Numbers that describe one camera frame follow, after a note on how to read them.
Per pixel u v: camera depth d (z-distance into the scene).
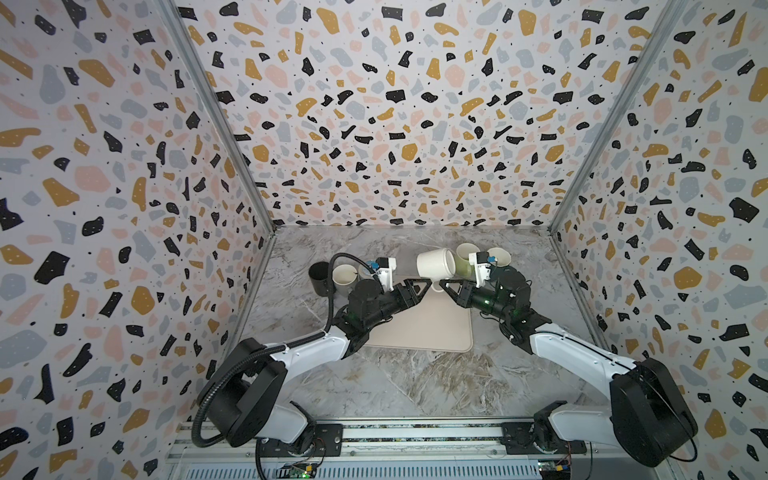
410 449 0.73
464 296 0.74
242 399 0.42
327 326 0.59
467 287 0.72
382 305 0.70
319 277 0.97
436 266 0.76
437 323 0.98
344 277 0.95
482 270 0.75
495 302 0.69
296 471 0.70
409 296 0.71
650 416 0.42
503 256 1.00
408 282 0.72
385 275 0.75
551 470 0.72
